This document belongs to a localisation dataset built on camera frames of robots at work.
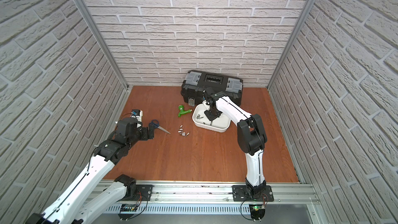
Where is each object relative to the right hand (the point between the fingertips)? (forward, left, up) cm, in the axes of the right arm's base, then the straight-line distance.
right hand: (216, 115), depth 94 cm
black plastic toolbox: (+21, +13, +9) cm, 26 cm away
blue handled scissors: (+1, +40, -8) cm, 40 cm away
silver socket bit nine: (+4, +11, -7) cm, 14 cm away
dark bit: (-1, +3, -8) cm, 8 cm away
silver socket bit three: (-4, +23, -8) cm, 25 cm away
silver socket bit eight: (-8, +18, -8) cm, 21 cm away
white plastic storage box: (-2, -4, -8) cm, 9 cm away
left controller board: (-44, +47, -10) cm, 65 cm away
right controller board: (-49, -14, -9) cm, 52 cm away
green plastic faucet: (+8, +23, -6) cm, 25 cm away
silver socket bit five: (-6, +24, -7) cm, 26 cm away
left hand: (-11, +38, +12) cm, 41 cm away
